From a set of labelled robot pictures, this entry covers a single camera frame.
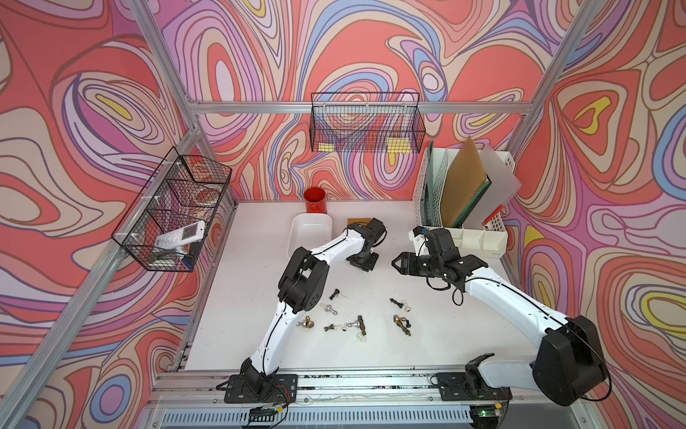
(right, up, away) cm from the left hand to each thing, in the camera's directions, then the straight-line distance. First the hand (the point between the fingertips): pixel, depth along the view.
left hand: (367, 267), depth 99 cm
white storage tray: (-23, +13, +8) cm, 27 cm away
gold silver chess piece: (-20, -16, -15) cm, 30 cm away
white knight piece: (-3, -20, -17) cm, 26 cm away
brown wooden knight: (-3, -16, -15) cm, 22 cm away
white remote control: (-54, +12, -30) cm, 63 cm away
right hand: (+9, +1, -15) cm, 18 cm away
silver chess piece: (-14, -12, -12) cm, 22 cm away
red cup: (-21, +25, +9) cm, 34 cm away
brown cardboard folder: (+38, +34, +3) cm, 51 cm away
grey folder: (+43, +29, -14) cm, 54 cm away
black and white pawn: (+11, -11, -11) cm, 19 cm away
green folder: (+21, +26, -6) cm, 35 cm away
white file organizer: (+48, +10, +3) cm, 49 cm away
